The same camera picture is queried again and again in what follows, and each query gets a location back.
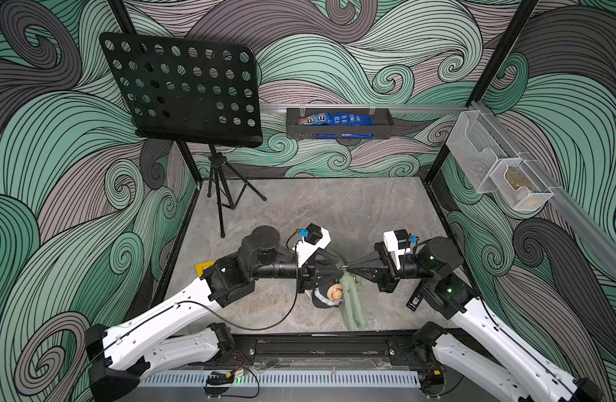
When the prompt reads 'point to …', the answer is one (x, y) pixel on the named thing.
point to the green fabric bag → (353, 308)
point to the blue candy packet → (337, 119)
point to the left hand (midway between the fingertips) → (339, 263)
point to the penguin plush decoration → (328, 296)
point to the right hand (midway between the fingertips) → (347, 264)
